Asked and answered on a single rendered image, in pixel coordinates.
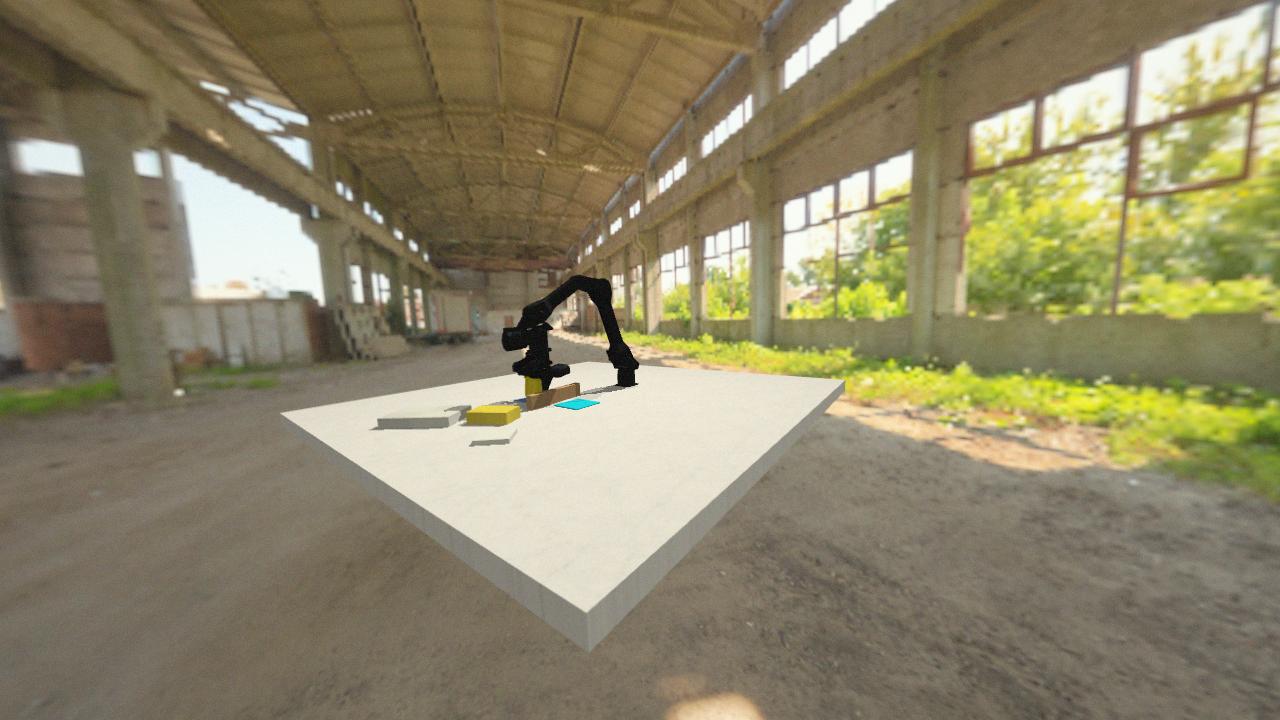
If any brown wooden plank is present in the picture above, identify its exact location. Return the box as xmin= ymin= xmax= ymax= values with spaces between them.
xmin=526 ymin=383 xmax=580 ymax=411

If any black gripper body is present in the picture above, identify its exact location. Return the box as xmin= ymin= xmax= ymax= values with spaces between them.
xmin=512 ymin=346 xmax=570 ymax=378

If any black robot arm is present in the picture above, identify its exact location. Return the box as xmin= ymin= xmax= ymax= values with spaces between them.
xmin=500 ymin=275 xmax=639 ymax=387

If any yellow rectangular block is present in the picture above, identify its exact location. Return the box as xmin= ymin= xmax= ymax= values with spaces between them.
xmin=466 ymin=406 xmax=520 ymax=425

